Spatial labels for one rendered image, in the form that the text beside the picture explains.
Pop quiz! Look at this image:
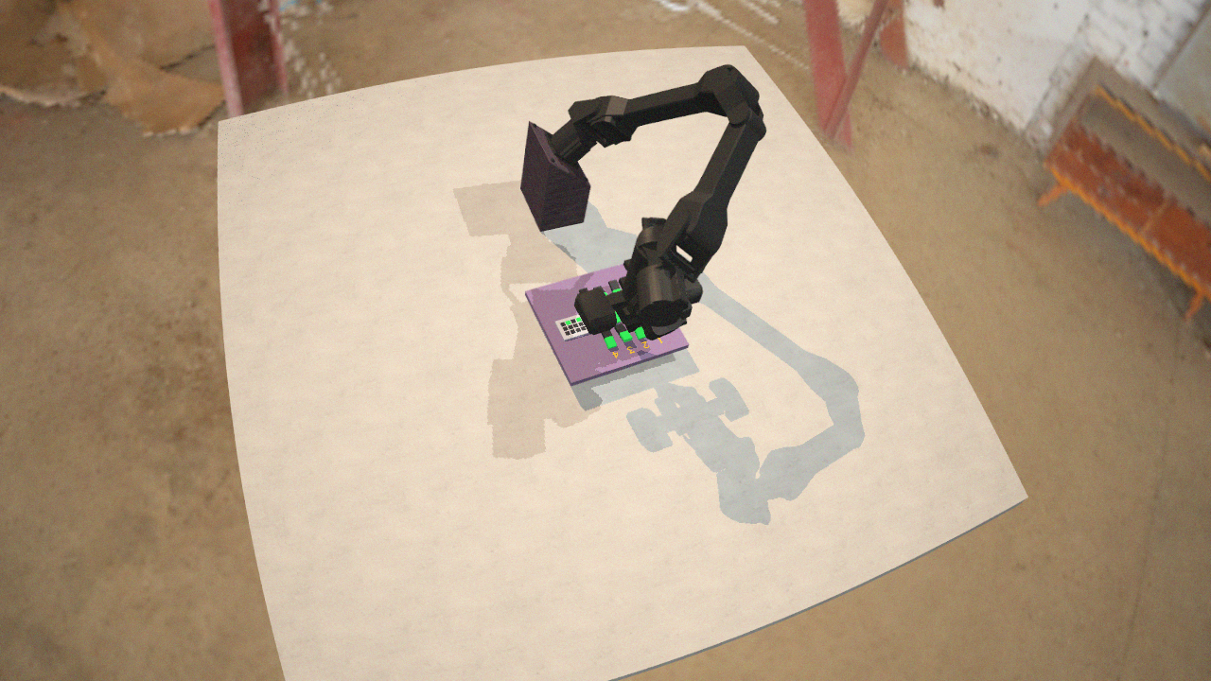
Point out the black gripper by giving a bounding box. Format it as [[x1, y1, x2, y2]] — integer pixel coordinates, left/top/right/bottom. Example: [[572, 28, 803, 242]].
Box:
[[574, 259, 704, 334]]

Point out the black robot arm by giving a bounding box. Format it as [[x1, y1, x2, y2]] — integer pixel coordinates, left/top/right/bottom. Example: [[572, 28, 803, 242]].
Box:
[[544, 64, 767, 341]]

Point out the purple switch panel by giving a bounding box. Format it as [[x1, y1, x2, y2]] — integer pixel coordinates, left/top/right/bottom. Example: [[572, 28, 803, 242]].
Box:
[[526, 265, 689, 387]]

